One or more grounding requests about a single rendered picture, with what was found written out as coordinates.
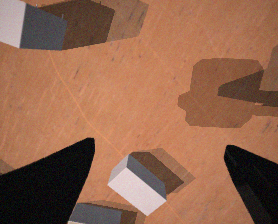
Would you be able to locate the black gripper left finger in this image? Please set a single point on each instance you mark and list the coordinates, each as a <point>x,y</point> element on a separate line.
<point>46,191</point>

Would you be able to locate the white rectangular block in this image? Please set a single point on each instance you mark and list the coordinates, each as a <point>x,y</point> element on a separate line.
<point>137,185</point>

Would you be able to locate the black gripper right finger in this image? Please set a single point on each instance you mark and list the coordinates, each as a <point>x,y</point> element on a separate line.
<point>256,180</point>

